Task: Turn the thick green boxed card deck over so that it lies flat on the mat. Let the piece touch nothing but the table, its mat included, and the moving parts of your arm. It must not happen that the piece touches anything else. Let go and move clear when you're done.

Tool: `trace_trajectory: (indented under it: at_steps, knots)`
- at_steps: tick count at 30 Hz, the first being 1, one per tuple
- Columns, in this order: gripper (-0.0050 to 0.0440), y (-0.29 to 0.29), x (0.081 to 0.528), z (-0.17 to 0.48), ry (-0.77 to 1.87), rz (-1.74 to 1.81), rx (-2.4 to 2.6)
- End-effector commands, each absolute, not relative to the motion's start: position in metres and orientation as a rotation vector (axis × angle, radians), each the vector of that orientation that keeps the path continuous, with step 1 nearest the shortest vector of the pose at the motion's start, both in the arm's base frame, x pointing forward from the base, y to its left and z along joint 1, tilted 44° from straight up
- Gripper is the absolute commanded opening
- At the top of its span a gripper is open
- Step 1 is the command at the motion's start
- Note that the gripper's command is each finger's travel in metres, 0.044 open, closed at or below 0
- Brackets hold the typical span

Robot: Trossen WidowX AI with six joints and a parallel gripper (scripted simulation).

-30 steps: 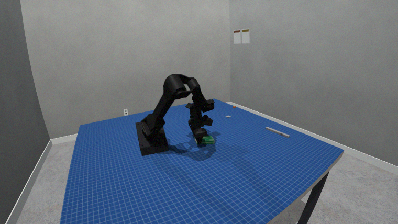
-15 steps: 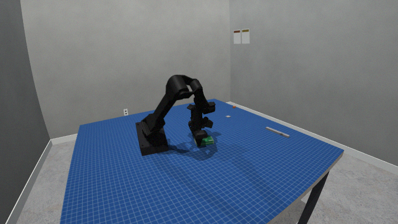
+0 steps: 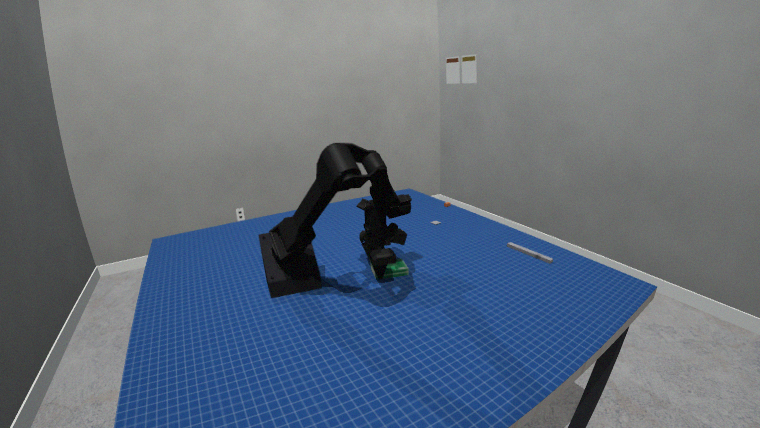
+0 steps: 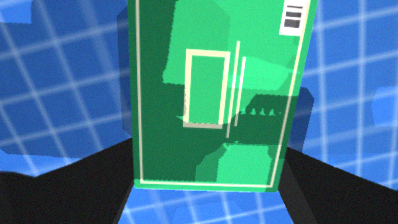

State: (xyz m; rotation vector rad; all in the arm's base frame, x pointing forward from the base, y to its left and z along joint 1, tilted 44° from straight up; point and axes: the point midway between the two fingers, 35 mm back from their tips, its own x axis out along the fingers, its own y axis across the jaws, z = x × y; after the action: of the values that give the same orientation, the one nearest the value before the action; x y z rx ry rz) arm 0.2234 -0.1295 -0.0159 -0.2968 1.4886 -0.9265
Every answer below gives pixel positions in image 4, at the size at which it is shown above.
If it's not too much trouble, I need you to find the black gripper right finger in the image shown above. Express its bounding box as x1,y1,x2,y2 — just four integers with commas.
278,147,398,224

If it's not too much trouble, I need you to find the blue grid work mat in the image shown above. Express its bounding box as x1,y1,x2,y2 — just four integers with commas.
0,0,398,224

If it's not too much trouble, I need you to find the green card box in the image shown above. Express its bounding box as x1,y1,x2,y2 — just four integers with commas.
127,0,318,193

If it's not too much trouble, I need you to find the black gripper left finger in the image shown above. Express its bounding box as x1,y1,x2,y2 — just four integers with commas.
0,138,134,224

